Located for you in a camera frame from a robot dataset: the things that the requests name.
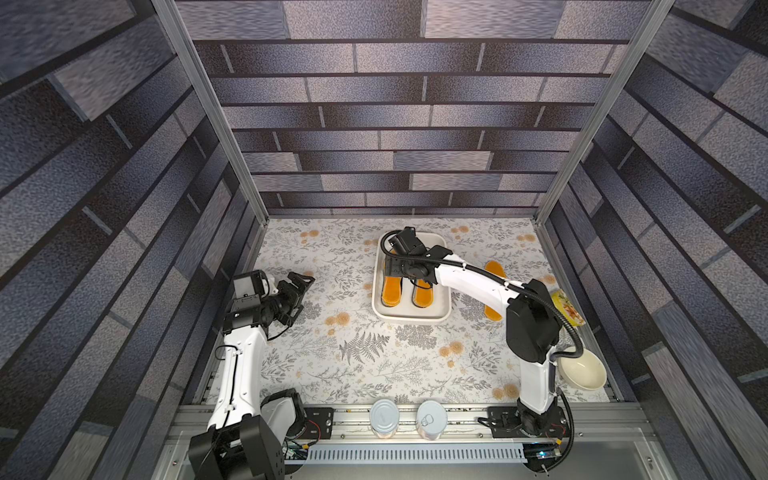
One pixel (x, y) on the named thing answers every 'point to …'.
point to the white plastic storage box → (405, 312)
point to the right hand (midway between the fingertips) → (397, 262)
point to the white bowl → (585, 371)
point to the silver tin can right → (431, 419)
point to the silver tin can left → (384, 418)
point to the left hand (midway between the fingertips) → (310, 287)
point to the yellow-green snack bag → (566, 308)
